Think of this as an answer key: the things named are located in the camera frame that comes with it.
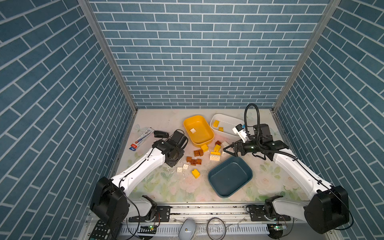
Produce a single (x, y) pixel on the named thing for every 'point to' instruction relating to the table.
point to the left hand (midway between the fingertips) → (182, 155)
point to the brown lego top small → (218, 142)
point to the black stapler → (159, 134)
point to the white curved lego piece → (224, 152)
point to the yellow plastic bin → (198, 131)
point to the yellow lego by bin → (204, 147)
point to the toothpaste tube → (141, 138)
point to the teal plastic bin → (229, 175)
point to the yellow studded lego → (221, 129)
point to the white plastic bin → (222, 125)
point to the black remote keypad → (102, 231)
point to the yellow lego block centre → (217, 148)
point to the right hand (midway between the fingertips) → (227, 145)
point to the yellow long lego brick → (217, 153)
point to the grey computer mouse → (187, 229)
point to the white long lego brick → (215, 157)
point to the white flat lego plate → (225, 144)
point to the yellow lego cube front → (195, 173)
